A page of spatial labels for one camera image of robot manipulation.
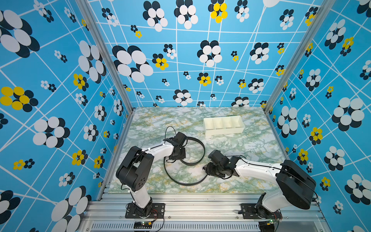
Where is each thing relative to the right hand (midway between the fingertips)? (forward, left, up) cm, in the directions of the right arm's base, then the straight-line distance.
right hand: (208, 171), depth 86 cm
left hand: (+11, +16, 0) cm, 19 cm away
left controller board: (-27, +35, -3) cm, 44 cm away
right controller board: (-26, -27, -2) cm, 38 cm away
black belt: (+4, +12, -1) cm, 13 cm away
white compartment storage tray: (+34, -13, +2) cm, 37 cm away
